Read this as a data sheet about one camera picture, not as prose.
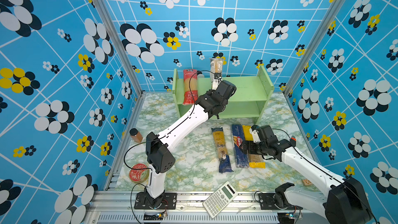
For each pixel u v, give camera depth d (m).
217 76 0.64
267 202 0.72
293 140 0.94
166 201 0.72
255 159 0.84
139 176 0.78
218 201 0.73
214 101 0.56
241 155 0.84
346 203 0.39
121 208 0.73
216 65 0.79
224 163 0.83
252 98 0.81
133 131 0.88
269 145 0.63
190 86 0.82
